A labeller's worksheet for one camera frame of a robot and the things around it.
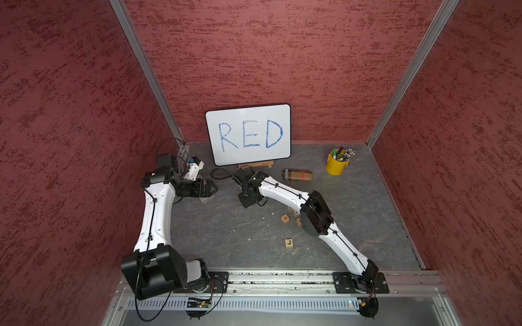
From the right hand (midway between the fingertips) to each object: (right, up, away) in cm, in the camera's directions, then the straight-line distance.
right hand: (249, 204), depth 95 cm
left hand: (-16, +8, -18) cm, 25 cm away
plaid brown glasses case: (+25, +14, +8) cm, 29 cm away
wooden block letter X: (+17, -5, -8) cm, 19 cm away
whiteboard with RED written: (+1, +34, +4) cm, 35 cm away
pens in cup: (+48, +24, +8) cm, 54 cm away
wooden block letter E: (+19, +1, -32) cm, 38 cm away
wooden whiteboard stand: (+5, +19, +10) cm, 22 cm away
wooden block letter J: (+18, -13, -14) cm, 26 cm away
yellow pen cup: (+45, +21, +5) cm, 50 cm away
